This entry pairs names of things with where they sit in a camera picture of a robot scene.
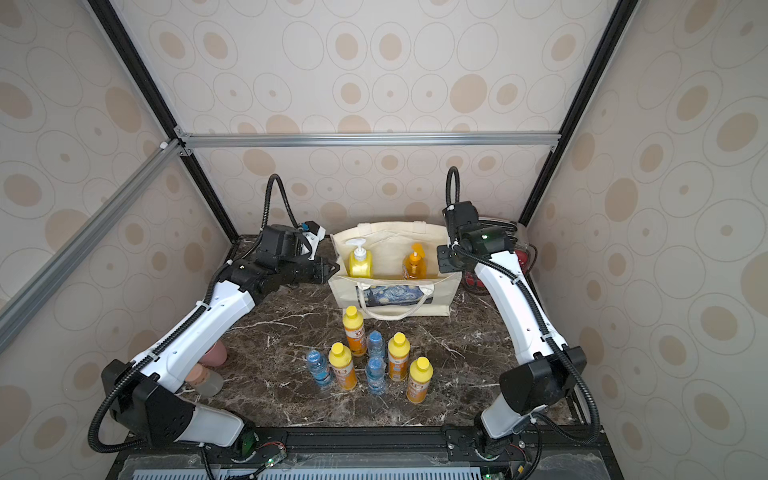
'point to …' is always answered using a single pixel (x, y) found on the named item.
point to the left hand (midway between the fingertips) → (347, 265)
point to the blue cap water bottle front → (376, 375)
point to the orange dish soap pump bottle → (415, 265)
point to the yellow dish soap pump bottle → (360, 260)
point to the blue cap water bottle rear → (376, 345)
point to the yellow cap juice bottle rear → (353, 322)
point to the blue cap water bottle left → (320, 368)
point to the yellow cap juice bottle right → (420, 375)
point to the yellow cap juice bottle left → (341, 362)
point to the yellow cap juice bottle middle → (398, 349)
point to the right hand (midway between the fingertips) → (466, 258)
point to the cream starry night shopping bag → (386, 294)
